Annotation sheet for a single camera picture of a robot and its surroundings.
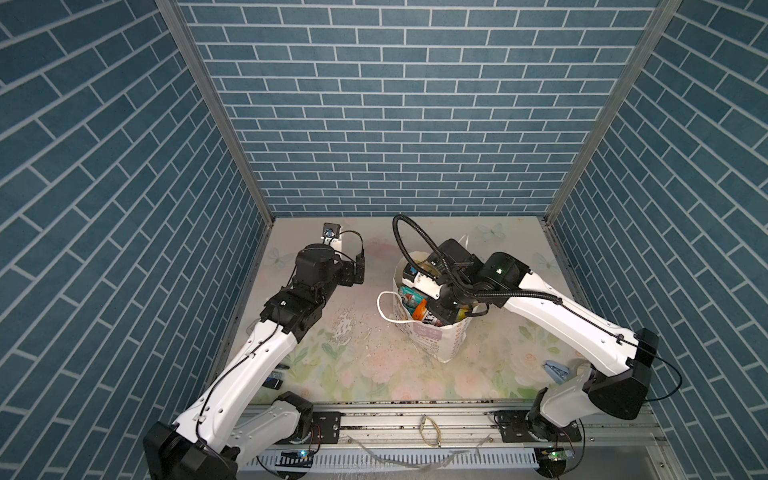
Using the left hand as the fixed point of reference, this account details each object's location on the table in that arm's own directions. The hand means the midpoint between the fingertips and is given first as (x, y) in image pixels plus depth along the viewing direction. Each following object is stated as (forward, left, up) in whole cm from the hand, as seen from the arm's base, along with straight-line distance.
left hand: (347, 251), depth 74 cm
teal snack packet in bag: (-10, -16, -7) cm, 20 cm away
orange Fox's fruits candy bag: (-14, -18, -6) cm, 23 cm away
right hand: (-11, -19, -5) cm, 23 cm away
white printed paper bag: (-19, -24, -12) cm, 33 cm away
